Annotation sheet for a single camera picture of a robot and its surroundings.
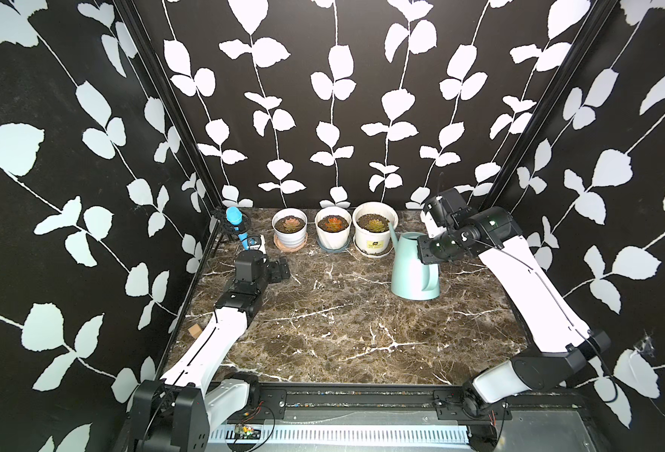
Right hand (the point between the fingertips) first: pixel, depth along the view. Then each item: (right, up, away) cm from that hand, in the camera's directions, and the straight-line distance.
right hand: (419, 248), depth 72 cm
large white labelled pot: (-10, +1, +29) cm, 31 cm away
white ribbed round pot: (-40, +2, +31) cm, 51 cm away
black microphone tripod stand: (-57, +5, +19) cm, 60 cm away
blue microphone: (-55, +9, +18) cm, 59 cm away
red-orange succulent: (-24, +8, +32) cm, 40 cm away
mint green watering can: (-2, -8, 0) cm, 8 cm away
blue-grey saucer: (-24, -3, +35) cm, 42 cm away
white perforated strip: (-19, -48, -2) cm, 51 cm away
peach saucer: (-41, -2, +35) cm, 54 cm away
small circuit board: (-45, -47, -1) cm, 65 cm away
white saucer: (-9, -4, +33) cm, 34 cm away
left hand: (-41, -2, +12) cm, 43 cm away
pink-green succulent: (-40, +7, +32) cm, 52 cm away
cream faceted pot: (-23, +1, +31) cm, 39 cm away
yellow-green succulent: (-8, +7, +29) cm, 31 cm away
